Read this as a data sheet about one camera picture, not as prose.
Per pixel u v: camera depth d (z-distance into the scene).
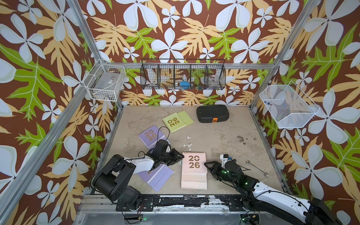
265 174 0.84
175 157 0.77
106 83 0.86
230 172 0.63
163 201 0.75
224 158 0.79
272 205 0.54
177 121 1.08
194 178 0.81
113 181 0.44
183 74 0.97
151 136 0.98
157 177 0.83
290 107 0.82
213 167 0.74
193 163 0.85
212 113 1.09
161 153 0.71
